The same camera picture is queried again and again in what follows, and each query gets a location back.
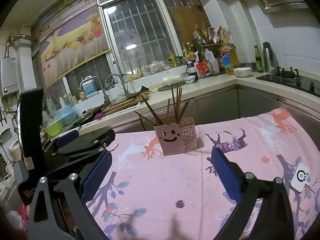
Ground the white blue detergent jug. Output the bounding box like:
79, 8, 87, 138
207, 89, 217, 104
80, 76, 98, 99

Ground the white water heater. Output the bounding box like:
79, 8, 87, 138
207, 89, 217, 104
1, 57, 20, 97

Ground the red snack bag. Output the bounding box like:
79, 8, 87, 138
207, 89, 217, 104
196, 61, 212, 78

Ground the yellow cooking oil bottle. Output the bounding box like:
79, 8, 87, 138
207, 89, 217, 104
220, 38, 240, 75

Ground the wooden cutting board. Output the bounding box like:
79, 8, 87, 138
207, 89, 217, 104
102, 93, 149, 116

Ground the white ceramic bowl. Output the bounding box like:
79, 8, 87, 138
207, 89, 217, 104
233, 67, 252, 77

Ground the blue plastic lid container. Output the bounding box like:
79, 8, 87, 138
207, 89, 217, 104
56, 105, 77, 127

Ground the dark green sauce bottle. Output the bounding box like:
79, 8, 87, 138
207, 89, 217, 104
254, 45, 264, 73

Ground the small patterned bowl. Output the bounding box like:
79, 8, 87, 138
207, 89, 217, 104
183, 75, 195, 85

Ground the barred kitchen window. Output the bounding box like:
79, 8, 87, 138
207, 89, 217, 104
98, 0, 201, 75

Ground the stainless steel thermos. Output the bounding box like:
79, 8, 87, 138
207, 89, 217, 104
263, 42, 278, 74

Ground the pink smiley utensil holder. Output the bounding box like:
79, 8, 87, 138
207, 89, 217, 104
154, 116, 199, 155

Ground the white square timer device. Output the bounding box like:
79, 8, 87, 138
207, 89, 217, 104
290, 163, 310, 193

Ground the brown chopstick in holder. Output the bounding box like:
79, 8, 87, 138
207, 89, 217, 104
177, 100, 190, 124
170, 83, 177, 121
134, 111, 155, 126
176, 87, 182, 120
140, 94, 164, 126
166, 98, 170, 118

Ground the white plastic jug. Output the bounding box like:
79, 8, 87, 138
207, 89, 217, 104
204, 48, 220, 74

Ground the black gas stove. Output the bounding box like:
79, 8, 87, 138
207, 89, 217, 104
257, 66, 320, 97

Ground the fruit print roller blind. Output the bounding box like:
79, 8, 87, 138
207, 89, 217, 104
39, 0, 109, 87

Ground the chrome kitchen faucet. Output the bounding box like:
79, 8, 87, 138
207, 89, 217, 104
79, 74, 130, 106

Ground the green plastic bowl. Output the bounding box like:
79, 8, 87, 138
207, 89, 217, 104
44, 120, 62, 138

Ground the pink deer print tablecloth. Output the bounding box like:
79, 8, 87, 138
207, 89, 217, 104
87, 108, 319, 239

